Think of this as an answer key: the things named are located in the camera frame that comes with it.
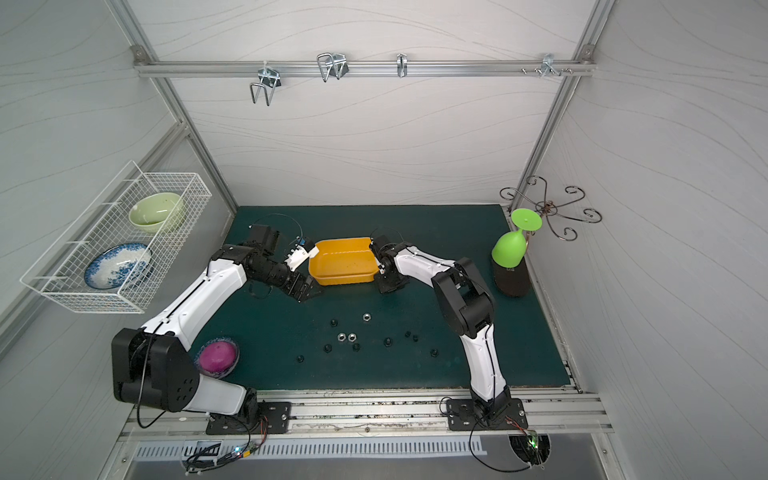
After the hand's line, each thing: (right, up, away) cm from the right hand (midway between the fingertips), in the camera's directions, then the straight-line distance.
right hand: (390, 284), depth 98 cm
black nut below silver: (-10, -16, -13) cm, 23 cm away
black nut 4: (0, -15, -13) cm, 20 cm away
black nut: (-17, -11, -8) cm, 22 cm away
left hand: (-21, +3, -17) cm, 27 cm away
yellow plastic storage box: (-16, +7, +4) cm, 18 cm away
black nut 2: (-26, -19, -15) cm, 35 cm away
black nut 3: (-18, -17, -13) cm, 28 cm away
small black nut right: (+8, -14, -12) cm, 20 cm away
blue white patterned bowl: (-59, +10, -35) cm, 69 cm away
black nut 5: (+13, -17, -15) cm, 26 cm away
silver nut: (-14, -14, -12) cm, 23 cm away
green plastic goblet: (+32, +13, -20) cm, 40 cm away
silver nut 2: (-11, -14, -12) cm, 21 cm away
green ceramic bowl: (-58, +22, -27) cm, 67 cm away
